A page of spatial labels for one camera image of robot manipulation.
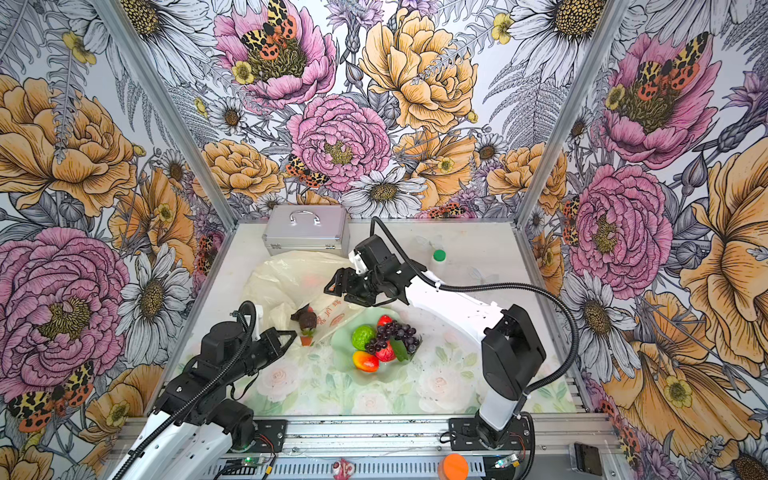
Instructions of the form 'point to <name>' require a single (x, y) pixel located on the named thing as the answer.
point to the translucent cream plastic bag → (283, 283)
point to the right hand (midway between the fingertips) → (335, 301)
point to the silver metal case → (307, 227)
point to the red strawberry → (385, 319)
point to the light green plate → (343, 351)
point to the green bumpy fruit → (361, 335)
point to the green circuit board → (511, 460)
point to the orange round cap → (453, 466)
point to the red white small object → (342, 469)
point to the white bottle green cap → (439, 257)
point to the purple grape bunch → (393, 330)
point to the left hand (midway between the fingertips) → (296, 343)
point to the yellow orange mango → (365, 361)
